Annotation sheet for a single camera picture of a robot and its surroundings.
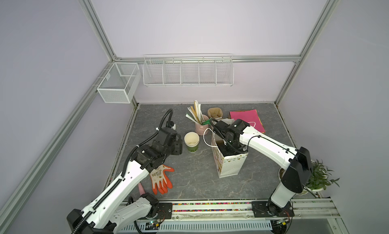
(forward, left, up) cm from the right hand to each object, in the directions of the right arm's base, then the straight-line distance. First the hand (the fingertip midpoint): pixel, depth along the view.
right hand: (227, 155), depth 78 cm
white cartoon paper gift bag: (-7, +2, +8) cm, 11 cm away
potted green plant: (-14, -38, +4) cm, 41 cm away
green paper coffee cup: (+11, +20, -3) cm, 23 cm away
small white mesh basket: (+49, +69, +10) cm, 85 cm away
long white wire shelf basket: (+53, +22, +17) cm, 60 cm away
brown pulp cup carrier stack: (+39, +3, -11) cm, 41 cm away
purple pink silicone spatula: (-13, +46, -11) cm, 49 cm away
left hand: (+3, +26, +8) cm, 28 cm away
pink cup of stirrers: (+27, +13, -5) cm, 30 cm away
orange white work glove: (-10, +36, -11) cm, 39 cm away
